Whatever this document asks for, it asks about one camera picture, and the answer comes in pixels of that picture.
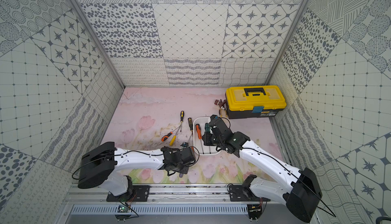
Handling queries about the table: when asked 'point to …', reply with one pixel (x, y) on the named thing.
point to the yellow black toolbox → (254, 101)
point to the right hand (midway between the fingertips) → (204, 139)
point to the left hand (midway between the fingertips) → (189, 166)
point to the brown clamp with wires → (221, 104)
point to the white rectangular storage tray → (207, 149)
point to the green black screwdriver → (207, 129)
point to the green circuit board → (122, 208)
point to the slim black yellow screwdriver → (182, 118)
